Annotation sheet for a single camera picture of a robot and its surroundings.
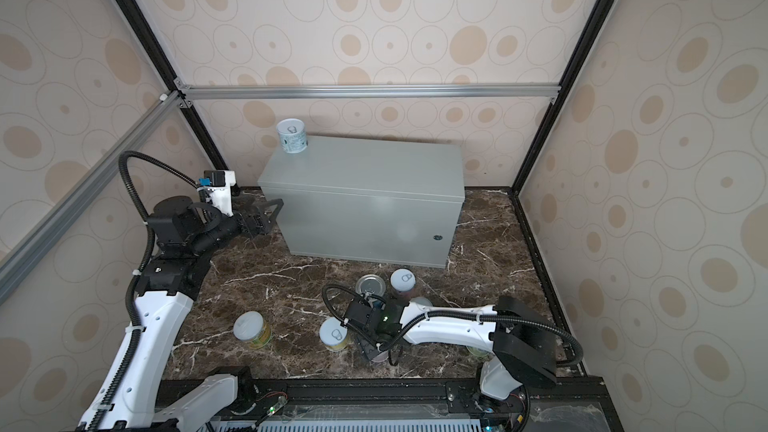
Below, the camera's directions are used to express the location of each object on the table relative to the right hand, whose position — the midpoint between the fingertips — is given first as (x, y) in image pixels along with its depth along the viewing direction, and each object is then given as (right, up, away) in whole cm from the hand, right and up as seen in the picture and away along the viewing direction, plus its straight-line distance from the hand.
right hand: (374, 343), depth 79 cm
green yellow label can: (-32, +5, -2) cm, 32 cm away
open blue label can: (-1, +15, +4) cm, 16 cm away
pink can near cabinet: (+8, +14, +10) cm, 19 cm away
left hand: (-22, +38, -14) cm, 46 cm away
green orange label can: (+27, -2, -1) cm, 28 cm away
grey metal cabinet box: (+4, +39, +13) cm, 41 cm away
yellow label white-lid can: (-11, +3, -1) cm, 11 cm away
